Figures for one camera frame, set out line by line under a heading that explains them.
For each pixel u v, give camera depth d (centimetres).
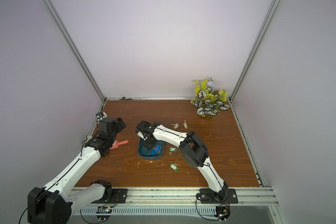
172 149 91
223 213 70
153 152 90
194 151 54
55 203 37
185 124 103
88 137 97
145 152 83
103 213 72
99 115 68
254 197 74
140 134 83
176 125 103
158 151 90
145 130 71
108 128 61
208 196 73
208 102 87
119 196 74
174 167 83
